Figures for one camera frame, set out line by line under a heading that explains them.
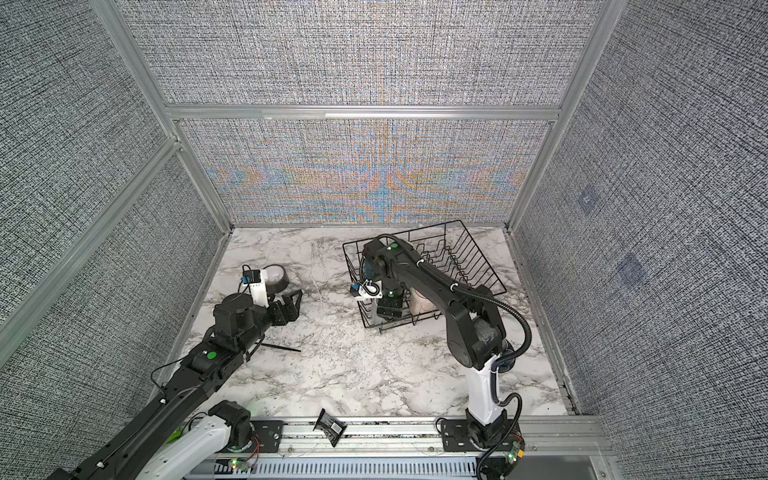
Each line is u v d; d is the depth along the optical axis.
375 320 0.90
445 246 1.06
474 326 0.52
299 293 0.75
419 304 0.88
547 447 0.72
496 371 0.54
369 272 0.98
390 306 0.76
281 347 0.88
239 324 0.57
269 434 0.73
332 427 0.73
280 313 0.68
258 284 0.67
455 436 0.73
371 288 0.78
